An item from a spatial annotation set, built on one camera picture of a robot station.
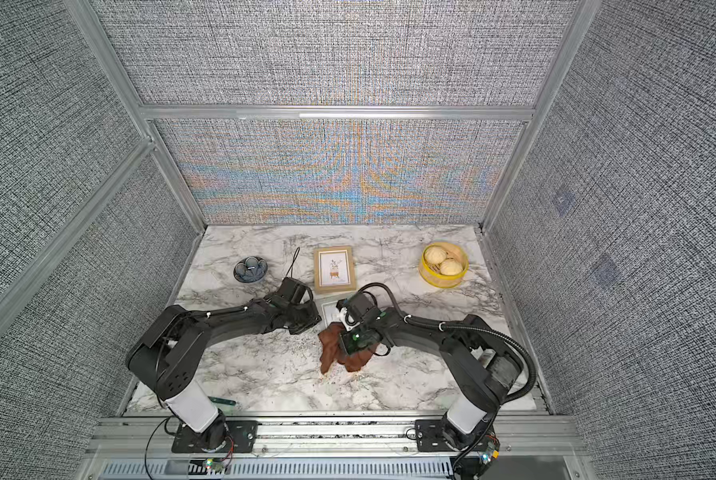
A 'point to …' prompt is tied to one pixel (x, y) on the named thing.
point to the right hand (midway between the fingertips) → (340, 339)
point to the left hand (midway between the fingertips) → (327, 320)
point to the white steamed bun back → (435, 255)
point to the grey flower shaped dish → (250, 269)
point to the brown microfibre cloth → (331, 348)
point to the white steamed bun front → (451, 267)
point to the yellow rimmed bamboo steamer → (430, 273)
